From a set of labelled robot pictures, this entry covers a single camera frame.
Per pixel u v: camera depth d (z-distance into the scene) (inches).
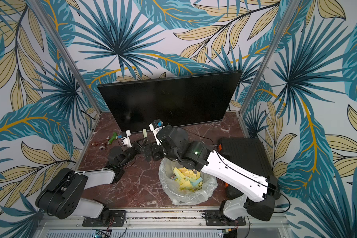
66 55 33.1
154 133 21.6
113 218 28.5
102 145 38.4
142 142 31.6
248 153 34.5
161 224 28.8
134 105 39.1
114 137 40.0
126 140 29.9
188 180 30.9
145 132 32.3
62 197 17.0
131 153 29.2
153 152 20.9
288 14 27.8
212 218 28.7
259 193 15.3
